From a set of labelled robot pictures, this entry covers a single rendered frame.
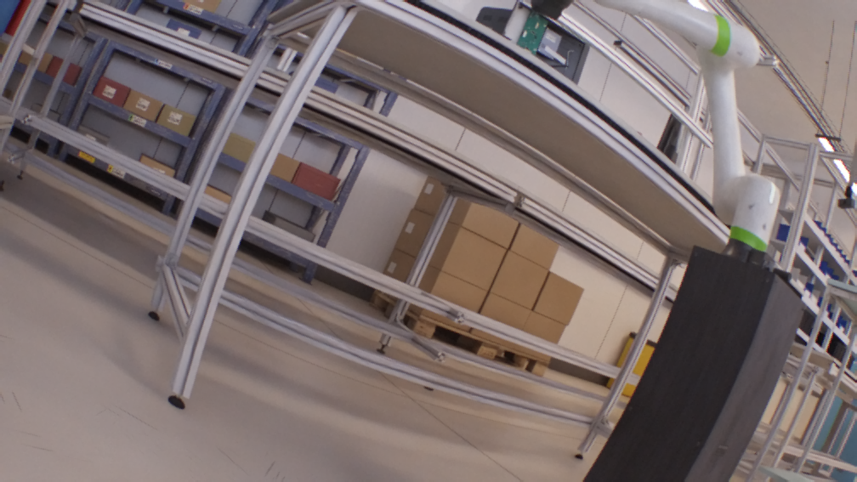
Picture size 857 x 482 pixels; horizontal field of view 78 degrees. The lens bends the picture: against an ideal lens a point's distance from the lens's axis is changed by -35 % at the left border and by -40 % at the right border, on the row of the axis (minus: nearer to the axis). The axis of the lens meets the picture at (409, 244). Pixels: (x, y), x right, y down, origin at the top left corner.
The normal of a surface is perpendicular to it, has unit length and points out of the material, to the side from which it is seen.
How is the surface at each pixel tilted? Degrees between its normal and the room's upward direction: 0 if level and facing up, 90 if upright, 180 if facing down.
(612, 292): 90
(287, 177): 90
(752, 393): 90
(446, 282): 90
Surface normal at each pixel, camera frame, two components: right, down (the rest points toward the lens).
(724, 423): 0.41, 0.19
